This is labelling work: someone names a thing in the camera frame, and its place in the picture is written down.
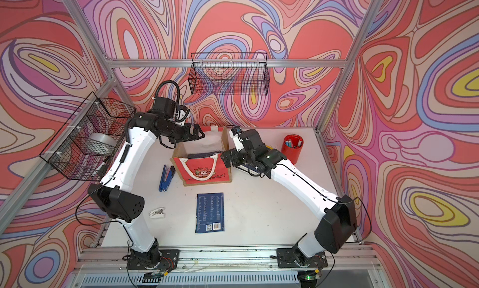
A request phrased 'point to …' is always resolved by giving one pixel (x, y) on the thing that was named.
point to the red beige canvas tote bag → (199, 161)
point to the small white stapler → (157, 213)
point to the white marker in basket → (100, 166)
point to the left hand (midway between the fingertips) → (198, 136)
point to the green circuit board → (149, 277)
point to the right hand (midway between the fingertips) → (231, 157)
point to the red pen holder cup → (291, 147)
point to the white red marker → (300, 142)
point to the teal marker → (289, 144)
